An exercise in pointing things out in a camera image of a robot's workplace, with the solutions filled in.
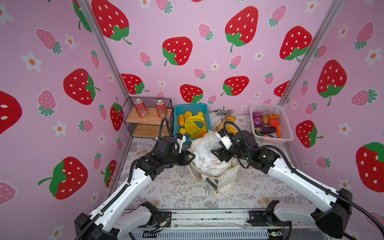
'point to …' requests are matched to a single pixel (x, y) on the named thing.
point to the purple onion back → (256, 114)
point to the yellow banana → (191, 129)
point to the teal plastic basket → (182, 112)
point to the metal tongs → (227, 113)
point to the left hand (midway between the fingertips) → (193, 155)
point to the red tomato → (274, 123)
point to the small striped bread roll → (231, 118)
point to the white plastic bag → (208, 161)
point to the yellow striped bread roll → (231, 129)
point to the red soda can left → (141, 108)
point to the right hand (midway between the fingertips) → (216, 144)
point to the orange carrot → (278, 132)
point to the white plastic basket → (287, 134)
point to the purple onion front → (258, 121)
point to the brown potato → (265, 119)
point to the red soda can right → (161, 107)
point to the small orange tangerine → (203, 134)
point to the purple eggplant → (260, 130)
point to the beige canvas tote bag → (209, 134)
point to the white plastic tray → (216, 120)
